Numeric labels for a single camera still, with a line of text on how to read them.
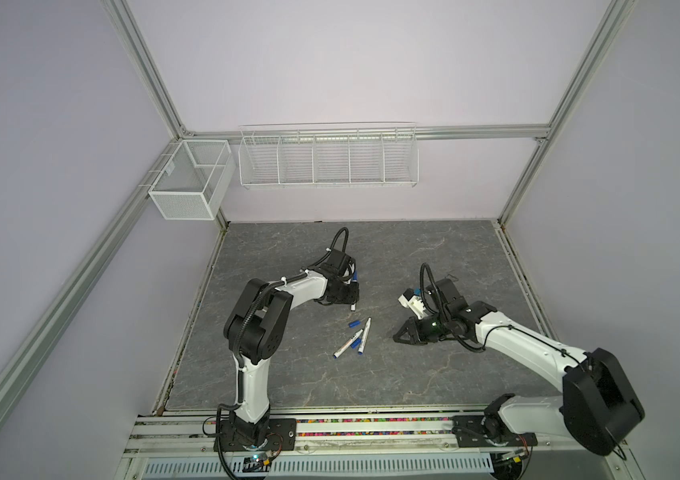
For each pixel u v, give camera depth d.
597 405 0.41
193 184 0.98
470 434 0.72
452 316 0.65
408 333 0.75
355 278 0.98
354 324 0.93
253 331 0.52
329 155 0.99
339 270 0.80
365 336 0.89
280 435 0.74
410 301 0.78
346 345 0.89
